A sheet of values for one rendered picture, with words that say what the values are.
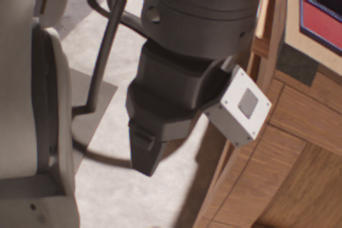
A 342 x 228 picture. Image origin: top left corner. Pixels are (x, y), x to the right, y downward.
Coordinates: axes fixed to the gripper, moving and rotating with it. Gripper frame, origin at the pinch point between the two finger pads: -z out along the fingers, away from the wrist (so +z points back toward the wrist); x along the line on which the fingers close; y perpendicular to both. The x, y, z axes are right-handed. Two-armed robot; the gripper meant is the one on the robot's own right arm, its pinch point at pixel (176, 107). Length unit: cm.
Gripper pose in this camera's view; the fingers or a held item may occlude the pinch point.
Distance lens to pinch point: 52.0
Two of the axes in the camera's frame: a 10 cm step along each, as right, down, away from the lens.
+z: 1.5, -6.1, -7.8
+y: -8.8, -4.4, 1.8
